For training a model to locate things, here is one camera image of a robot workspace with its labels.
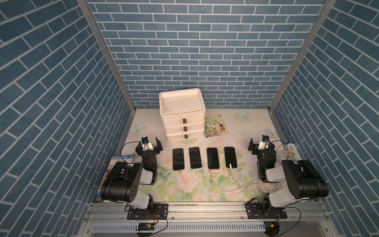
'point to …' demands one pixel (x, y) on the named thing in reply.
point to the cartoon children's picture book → (214, 126)
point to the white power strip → (292, 148)
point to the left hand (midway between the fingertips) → (152, 139)
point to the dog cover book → (129, 159)
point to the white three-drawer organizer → (183, 113)
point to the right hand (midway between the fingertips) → (261, 140)
